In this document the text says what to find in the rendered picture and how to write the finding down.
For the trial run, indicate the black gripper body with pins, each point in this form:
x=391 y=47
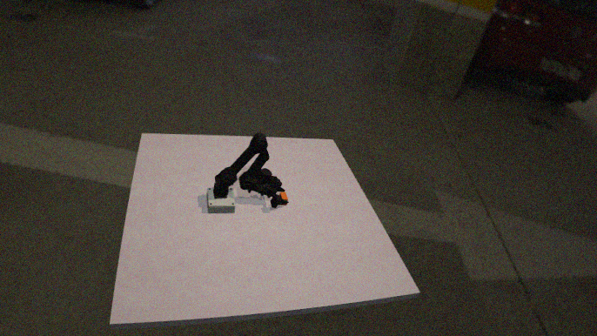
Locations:
x=276 y=199

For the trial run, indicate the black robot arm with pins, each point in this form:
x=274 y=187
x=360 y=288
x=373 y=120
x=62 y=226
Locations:
x=255 y=178

